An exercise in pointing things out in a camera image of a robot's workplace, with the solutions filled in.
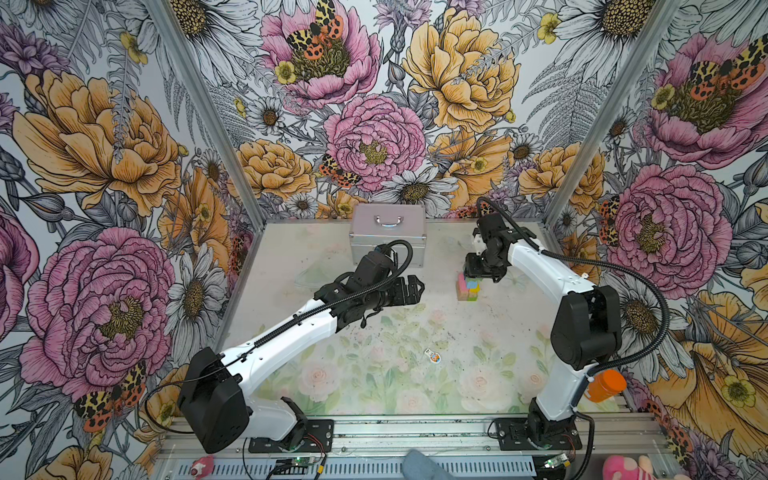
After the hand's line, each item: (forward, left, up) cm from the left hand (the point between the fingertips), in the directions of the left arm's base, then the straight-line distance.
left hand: (407, 297), depth 78 cm
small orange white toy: (-9, -8, -18) cm, 22 cm away
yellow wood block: (+11, -23, -15) cm, 29 cm away
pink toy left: (-34, +46, -14) cm, 59 cm away
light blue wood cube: (+11, -21, -11) cm, 26 cm away
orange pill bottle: (-20, -47, -9) cm, 52 cm away
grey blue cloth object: (-34, -1, -15) cm, 38 cm away
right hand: (+10, -21, -8) cm, 25 cm away
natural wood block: (+10, -19, -16) cm, 27 cm away
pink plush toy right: (-35, -44, -12) cm, 58 cm away
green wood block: (+9, -22, -17) cm, 29 cm away
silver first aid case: (+30, +10, -5) cm, 32 cm away
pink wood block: (+11, -18, -12) cm, 25 cm away
